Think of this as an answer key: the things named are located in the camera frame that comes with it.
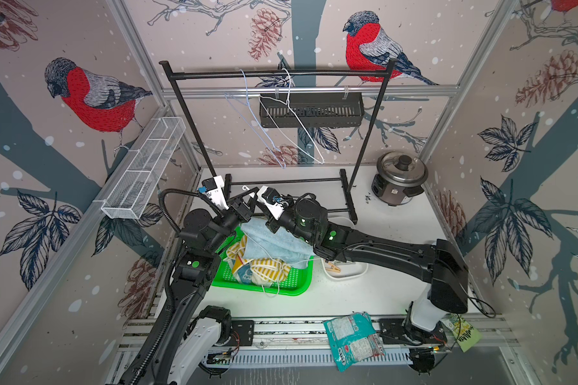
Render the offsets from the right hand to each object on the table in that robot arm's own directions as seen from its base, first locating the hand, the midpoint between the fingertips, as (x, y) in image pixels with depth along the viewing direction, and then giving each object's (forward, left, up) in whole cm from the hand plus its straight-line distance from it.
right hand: (260, 194), depth 67 cm
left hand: (-1, -1, +4) cm, 4 cm away
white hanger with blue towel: (-5, +1, -20) cm, 21 cm away
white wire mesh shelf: (+11, +41, -2) cm, 43 cm away
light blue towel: (-5, +1, -20) cm, 21 cm away
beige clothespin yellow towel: (-8, -24, -32) cm, 41 cm away
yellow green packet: (-27, -63, -34) cm, 77 cm away
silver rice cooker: (+23, -50, -16) cm, 58 cm away
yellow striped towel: (-11, -1, -28) cm, 30 cm away
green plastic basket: (-14, -11, -34) cm, 38 cm away
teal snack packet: (-30, -29, -31) cm, 52 cm away
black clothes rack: (+29, -33, -28) cm, 52 cm away
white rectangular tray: (-9, -29, -32) cm, 45 cm away
